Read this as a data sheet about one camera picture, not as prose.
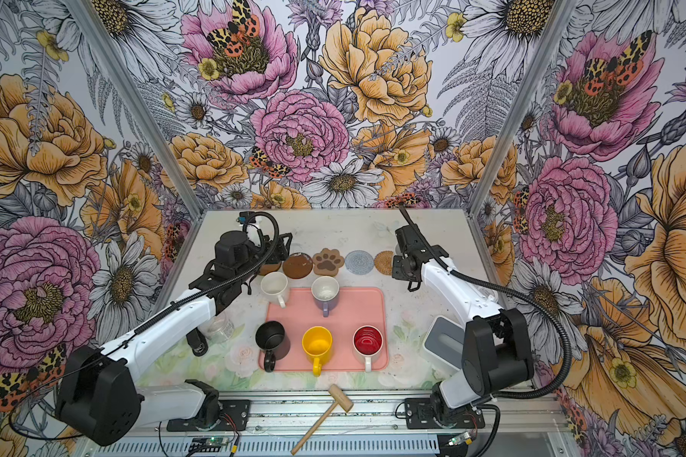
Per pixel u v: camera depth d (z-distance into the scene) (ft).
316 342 2.81
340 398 2.47
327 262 3.46
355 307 3.09
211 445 2.32
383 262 3.45
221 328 2.68
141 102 2.94
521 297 1.46
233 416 2.40
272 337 2.79
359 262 3.45
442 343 2.70
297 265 3.45
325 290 3.16
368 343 2.79
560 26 2.40
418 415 2.43
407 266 2.07
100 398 1.31
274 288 3.01
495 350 1.44
